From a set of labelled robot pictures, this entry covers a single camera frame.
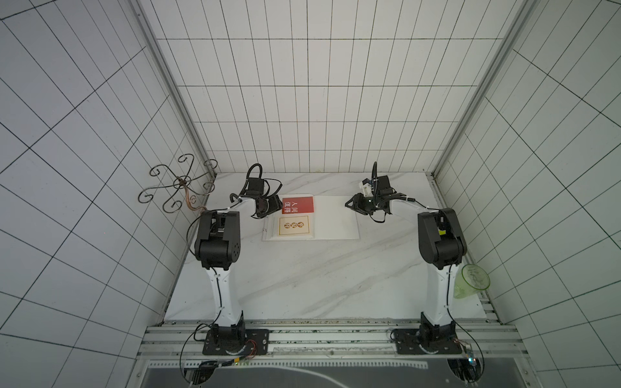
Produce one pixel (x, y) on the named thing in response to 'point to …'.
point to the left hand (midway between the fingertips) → (276, 208)
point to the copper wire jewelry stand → (172, 204)
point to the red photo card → (300, 204)
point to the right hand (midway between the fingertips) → (351, 200)
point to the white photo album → (334, 217)
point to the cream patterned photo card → (293, 225)
